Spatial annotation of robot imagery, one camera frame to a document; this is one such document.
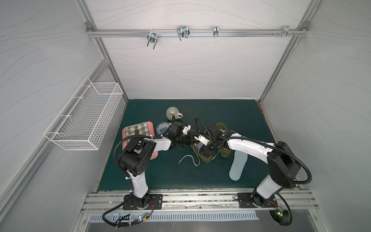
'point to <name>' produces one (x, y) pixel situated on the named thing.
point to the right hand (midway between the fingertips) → (204, 147)
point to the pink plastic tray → (151, 129)
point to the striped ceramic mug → (173, 110)
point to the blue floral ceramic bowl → (162, 127)
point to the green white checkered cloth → (143, 130)
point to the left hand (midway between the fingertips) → (201, 141)
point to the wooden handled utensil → (136, 132)
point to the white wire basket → (82, 123)
